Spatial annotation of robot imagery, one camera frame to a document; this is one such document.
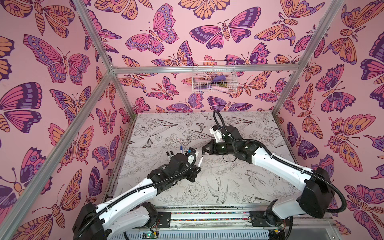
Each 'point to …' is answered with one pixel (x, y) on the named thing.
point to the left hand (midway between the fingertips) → (201, 167)
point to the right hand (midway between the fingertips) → (202, 146)
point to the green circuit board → (149, 235)
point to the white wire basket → (211, 77)
